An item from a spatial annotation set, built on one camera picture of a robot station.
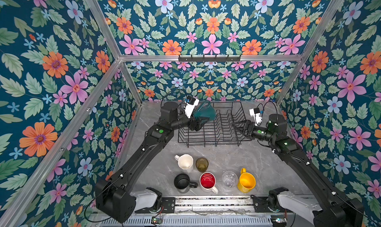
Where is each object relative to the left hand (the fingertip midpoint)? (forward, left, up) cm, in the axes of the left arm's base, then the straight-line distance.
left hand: (205, 111), depth 67 cm
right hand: (-4, -14, -7) cm, 16 cm away
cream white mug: (-12, +12, -29) cm, 34 cm away
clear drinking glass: (-21, -13, -35) cm, 43 cm away
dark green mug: (0, 0, +1) cm, 1 cm away
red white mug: (-21, 0, -35) cm, 41 cm away
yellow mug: (-23, -21, -34) cm, 46 cm away
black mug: (-21, +14, -34) cm, 42 cm away
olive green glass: (-12, +3, -35) cm, 37 cm away
